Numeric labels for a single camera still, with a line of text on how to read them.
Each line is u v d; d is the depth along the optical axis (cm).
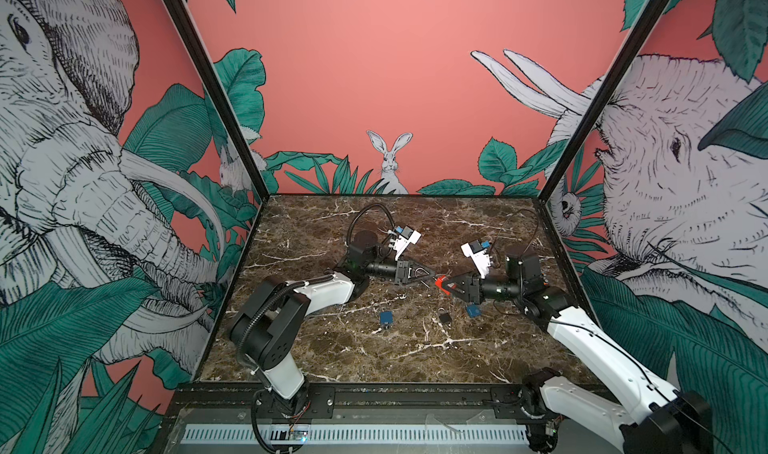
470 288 66
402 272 70
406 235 73
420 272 74
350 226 113
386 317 89
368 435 70
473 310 90
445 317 89
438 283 73
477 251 67
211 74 85
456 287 72
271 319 47
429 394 77
